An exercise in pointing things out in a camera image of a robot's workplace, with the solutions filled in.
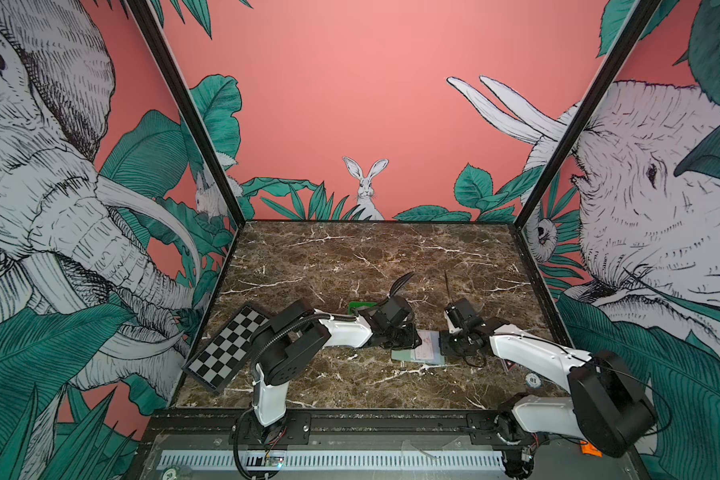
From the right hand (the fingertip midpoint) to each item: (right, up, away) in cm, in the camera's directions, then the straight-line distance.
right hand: (439, 343), depth 88 cm
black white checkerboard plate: (-63, -2, -6) cm, 63 cm away
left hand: (-5, +1, -2) cm, 5 cm away
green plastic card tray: (-25, +10, +10) cm, 29 cm away
